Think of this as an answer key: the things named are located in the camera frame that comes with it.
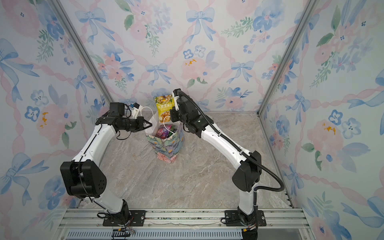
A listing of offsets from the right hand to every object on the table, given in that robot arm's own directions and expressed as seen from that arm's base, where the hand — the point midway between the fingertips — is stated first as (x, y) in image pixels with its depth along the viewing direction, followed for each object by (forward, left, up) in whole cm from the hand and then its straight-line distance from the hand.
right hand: (173, 106), depth 77 cm
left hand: (-4, +13, -9) cm, 16 cm away
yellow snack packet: (+2, +5, 0) cm, 5 cm away
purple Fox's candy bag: (-6, +6, -13) cm, 16 cm away
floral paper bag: (-15, +3, -8) cm, 17 cm away
